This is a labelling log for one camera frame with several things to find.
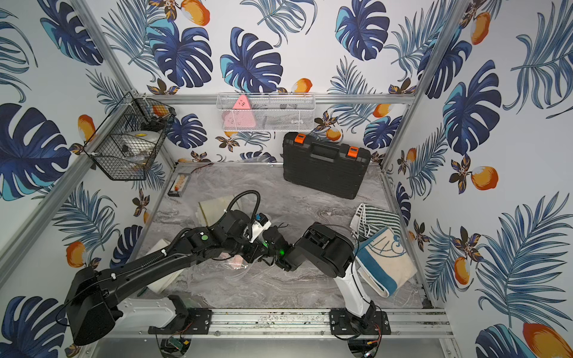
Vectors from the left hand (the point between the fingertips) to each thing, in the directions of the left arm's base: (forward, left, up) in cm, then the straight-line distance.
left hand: (267, 247), depth 75 cm
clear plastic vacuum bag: (-7, +2, -17) cm, 18 cm away
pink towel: (-1, +13, -12) cm, 17 cm away
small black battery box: (+36, +50, -14) cm, 63 cm away
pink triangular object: (+47, +15, +19) cm, 53 cm away
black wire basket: (+29, +55, +16) cm, 64 cm away
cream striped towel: (+20, +30, -13) cm, 38 cm away
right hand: (+4, +14, -11) cm, 18 cm away
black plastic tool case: (+35, -23, +4) cm, 42 cm away
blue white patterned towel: (+2, -43, -12) cm, 45 cm away
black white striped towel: (+21, -41, -13) cm, 48 cm away
